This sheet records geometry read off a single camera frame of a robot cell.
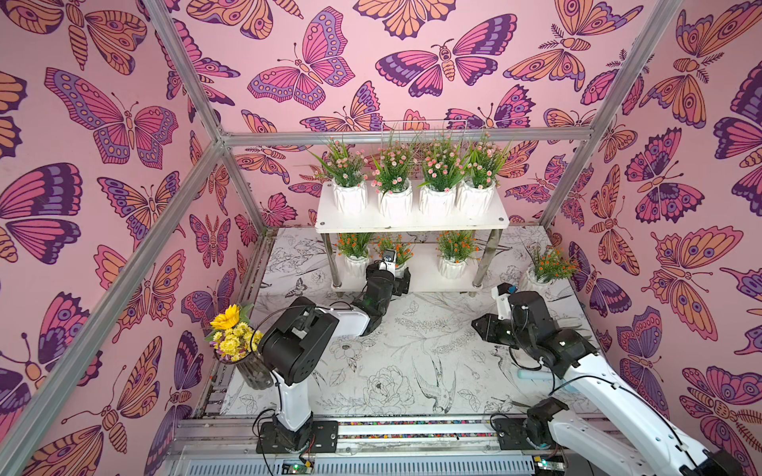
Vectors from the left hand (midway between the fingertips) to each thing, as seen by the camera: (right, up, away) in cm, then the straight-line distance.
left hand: (398, 264), depth 94 cm
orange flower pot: (-13, +5, -5) cm, 15 cm away
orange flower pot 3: (+16, +5, -8) cm, 19 cm away
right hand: (+20, -14, -15) cm, 29 cm away
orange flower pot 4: (+46, 0, -4) cm, 46 cm away
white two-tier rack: (+4, +9, -21) cm, 23 cm away
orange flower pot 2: (+1, +4, -9) cm, 9 cm away
